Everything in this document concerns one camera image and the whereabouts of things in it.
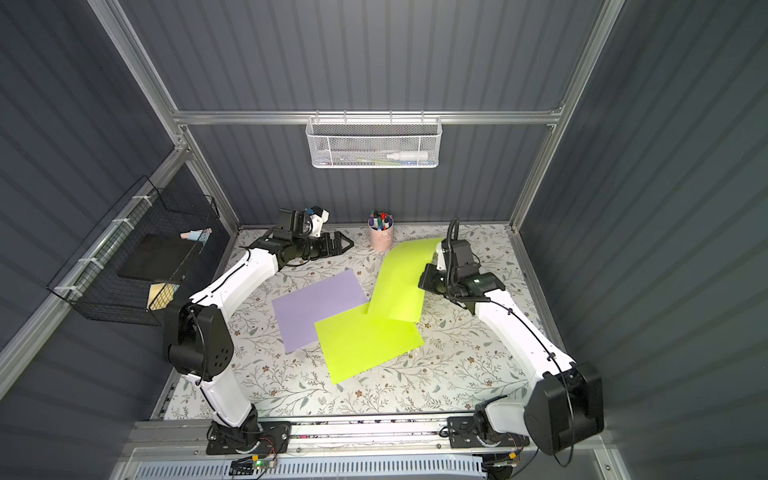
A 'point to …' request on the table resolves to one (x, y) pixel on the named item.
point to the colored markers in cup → (380, 221)
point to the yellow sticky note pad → (161, 295)
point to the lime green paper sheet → (356, 342)
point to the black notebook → (159, 258)
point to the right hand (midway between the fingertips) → (420, 278)
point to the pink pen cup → (381, 240)
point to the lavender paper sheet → (297, 312)
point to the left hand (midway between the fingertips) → (347, 246)
